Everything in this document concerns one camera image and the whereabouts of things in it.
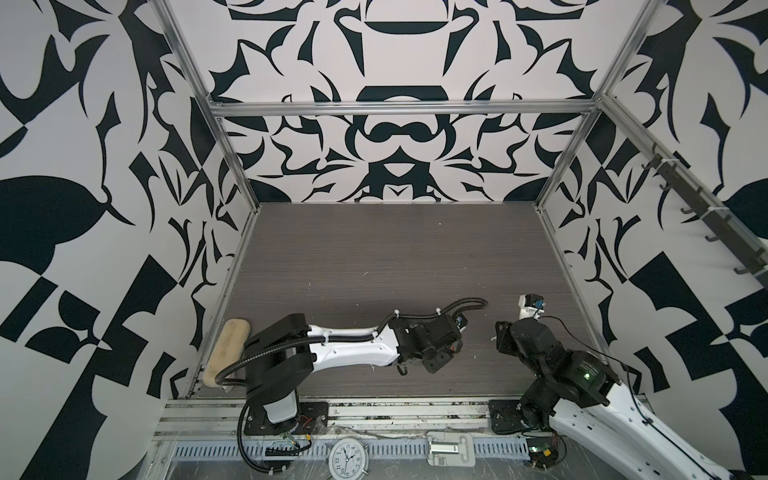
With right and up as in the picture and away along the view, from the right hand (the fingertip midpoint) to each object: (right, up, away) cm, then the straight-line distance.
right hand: (499, 326), depth 77 cm
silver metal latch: (-14, -26, -8) cm, 30 cm away
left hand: (-13, -5, +2) cm, 14 cm away
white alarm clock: (-37, -26, -11) cm, 46 cm away
